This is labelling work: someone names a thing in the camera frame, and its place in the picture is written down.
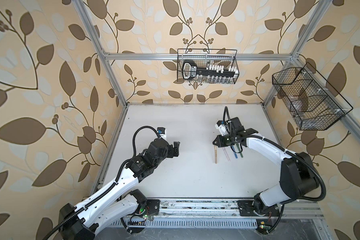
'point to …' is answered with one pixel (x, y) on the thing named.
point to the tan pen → (215, 154)
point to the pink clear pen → (226, 154)
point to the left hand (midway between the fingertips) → (172, 142)
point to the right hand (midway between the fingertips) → (215, 143)
